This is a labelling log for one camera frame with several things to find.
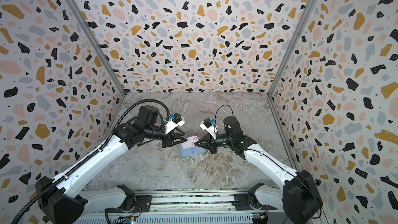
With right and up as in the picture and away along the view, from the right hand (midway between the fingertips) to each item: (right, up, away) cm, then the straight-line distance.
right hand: (196, 143), depth 70 cm
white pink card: (-3, +1, 0) cm, 3 cm away
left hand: (-4, +4, -1) cm, 6 cm away
